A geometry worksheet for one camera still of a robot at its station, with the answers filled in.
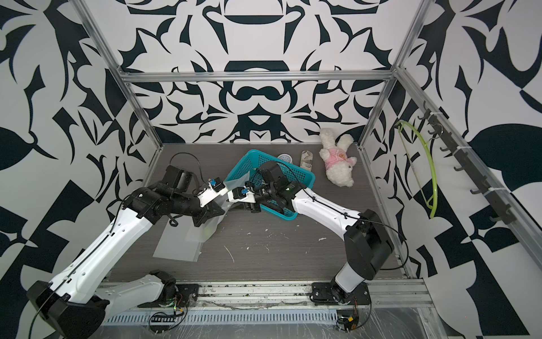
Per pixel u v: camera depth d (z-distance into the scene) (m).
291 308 0.73
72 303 0.38
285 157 1.09
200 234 0.87
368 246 0.44
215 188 0.60
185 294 0.74
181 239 0.85
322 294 0.74
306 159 1.09
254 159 1.05
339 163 1.01
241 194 0.60
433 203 0.66
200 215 0.61
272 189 0.64
